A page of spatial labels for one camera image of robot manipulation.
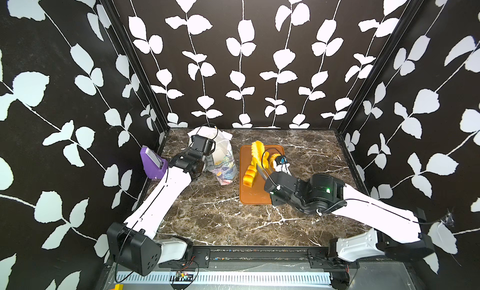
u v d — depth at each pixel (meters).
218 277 0.70
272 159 1.01
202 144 0.59
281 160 0.55
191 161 0.52
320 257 0.73
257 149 0.85
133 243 0.38
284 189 0.42
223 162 0.80
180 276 0.70
